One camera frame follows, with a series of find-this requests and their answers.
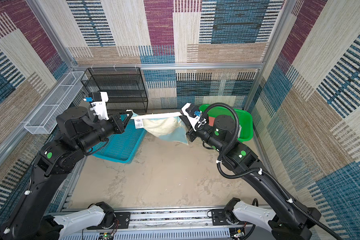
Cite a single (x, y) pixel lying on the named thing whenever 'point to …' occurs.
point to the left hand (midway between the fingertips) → (131, 110)
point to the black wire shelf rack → (125, 86)
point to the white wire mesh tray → (46, 118)
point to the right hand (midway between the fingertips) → (182, 116)
